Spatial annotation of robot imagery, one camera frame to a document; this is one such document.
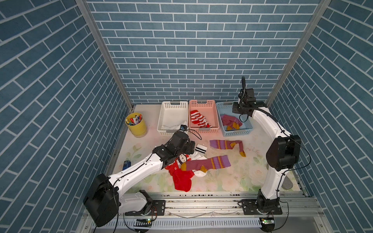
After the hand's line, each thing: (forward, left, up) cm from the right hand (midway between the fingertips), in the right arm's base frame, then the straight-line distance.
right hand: (237, 108), depth 94 cm
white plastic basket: (+8, +47, -18) cm, 51 cm away
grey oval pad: (-40, -27, -17) cm, 51 cm away
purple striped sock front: (-32, +19, -20) cm, 42 cm away
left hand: (-26, +26, -4) cm, 38 cm away
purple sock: (0, +1, -15) cm, 15 cm away
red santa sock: (-42, +32, -19) cm, 56 cm away
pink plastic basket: (+17, +18, -18) cm, 31 cm away
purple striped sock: (-16, +4, -20) cm, 26 cm away
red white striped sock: (+2, +26, -15) cm, 30 cm away
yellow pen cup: (-15, +64, -5) cm, 66 cm away
